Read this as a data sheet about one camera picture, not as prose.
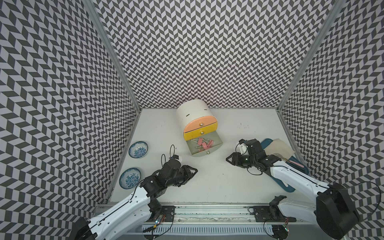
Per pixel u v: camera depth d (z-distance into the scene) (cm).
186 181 68
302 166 92
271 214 68
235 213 76
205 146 94
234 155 76
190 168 75
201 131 89
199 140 96
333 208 41
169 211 74
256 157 64
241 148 77
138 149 94
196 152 83
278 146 97
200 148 94
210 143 93
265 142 95
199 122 83
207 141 96
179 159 74
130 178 83
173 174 60
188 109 88
